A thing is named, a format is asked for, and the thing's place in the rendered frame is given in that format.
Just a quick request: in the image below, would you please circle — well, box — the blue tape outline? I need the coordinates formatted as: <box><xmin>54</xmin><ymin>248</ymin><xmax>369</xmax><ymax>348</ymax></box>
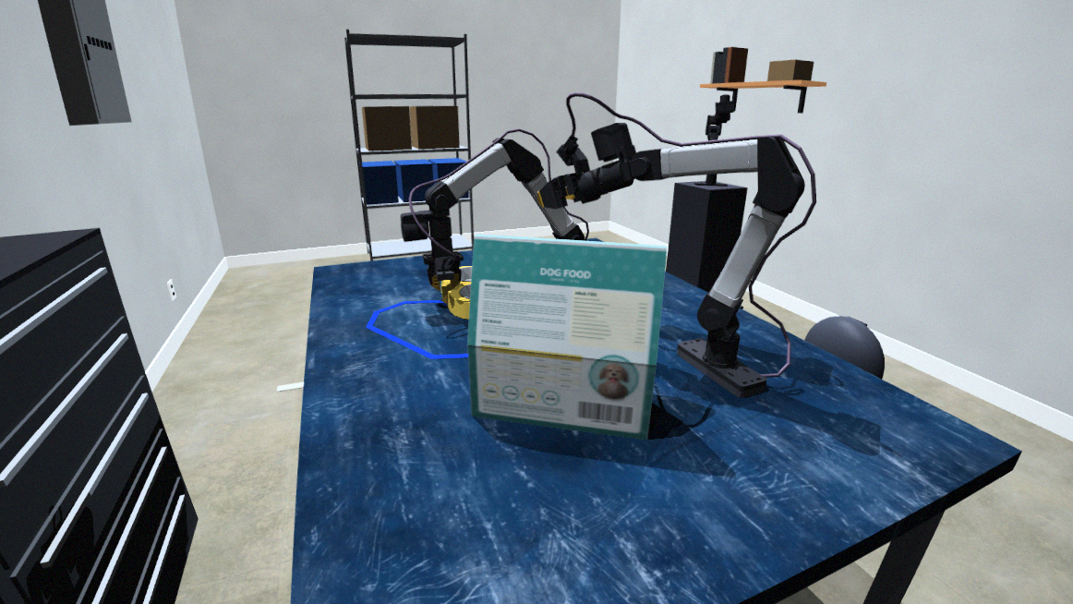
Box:
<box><xmin>366</xmin><ymin>300</ymin><xmax>468</xmax><ymax>359</ymax></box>

